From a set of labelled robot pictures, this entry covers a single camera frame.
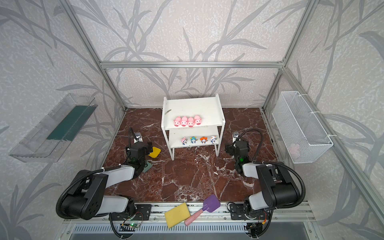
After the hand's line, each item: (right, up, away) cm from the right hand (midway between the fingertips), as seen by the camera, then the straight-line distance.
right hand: (236, 136), depth 94 cm
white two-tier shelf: (-19, +16, -20) cm, 32 cm away
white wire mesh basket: (+21, +2, -34) cm, 40 cm away
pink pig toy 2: (-30, +10, -27) cm, 42 cm away
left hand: (-59, 0, -3) cm, 59 cm away
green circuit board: (-55, -40, -24) cm, 72 cm away
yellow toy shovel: (-52, -10, -1) cm, 53 cm away
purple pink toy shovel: (-17, -33, -18) cm, 41 cm away
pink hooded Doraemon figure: (-32, 0, -15) cm, 36 cm away
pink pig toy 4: (-24, +11, -27) cm, 37 cm away
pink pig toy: (-33, +10, -27) cm, 44 cm away
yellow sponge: (-34, -36, -22) cm, 54 cm away
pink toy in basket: (+24, -4, -20) cm, 31 cm away
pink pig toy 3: (-27, +10, -27) cm, 40 cm away
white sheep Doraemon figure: (-16, 0, -15) cm, 22 cm away
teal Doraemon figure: (-27, 0, -15) cm, 31 cm away
